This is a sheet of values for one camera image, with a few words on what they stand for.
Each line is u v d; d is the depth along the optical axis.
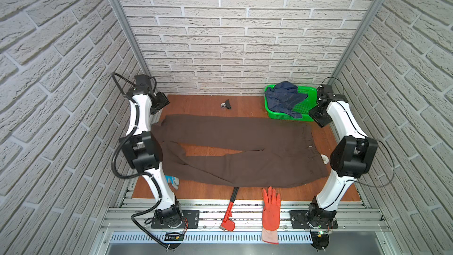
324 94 0.71
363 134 0.51
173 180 0.83
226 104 1.14
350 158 0.51
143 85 0.68
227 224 0.72
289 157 0.90
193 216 0.74
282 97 1.06
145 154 0.53
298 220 0.74
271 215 0.74
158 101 0.81
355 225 0.75
